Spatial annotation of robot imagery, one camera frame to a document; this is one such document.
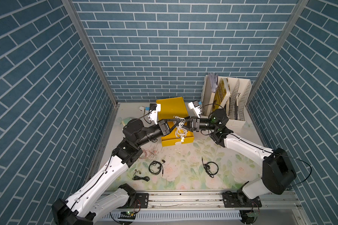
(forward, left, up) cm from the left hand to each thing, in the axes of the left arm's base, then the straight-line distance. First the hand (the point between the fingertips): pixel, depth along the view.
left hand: (184, 124), depth 58 cm
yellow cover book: (+41, -29, -17) cm, 53 cm away
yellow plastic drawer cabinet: (+25, +4, -18) cm, 31 cm away
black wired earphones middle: (-4, +15, -40) cm, 43 cm away
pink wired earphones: (+6, +21, -40) cm, 46 cm away
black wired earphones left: (-10, +20, -40) cm, 46 cm away
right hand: (+4, +1, -7) cm, 8 cm away
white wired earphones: (0, +1, -7) cm, 7 cm away
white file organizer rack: (+35, -32, -13) cm, 49 cm away
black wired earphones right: (-4, -19, -39) cm, 44 cm away
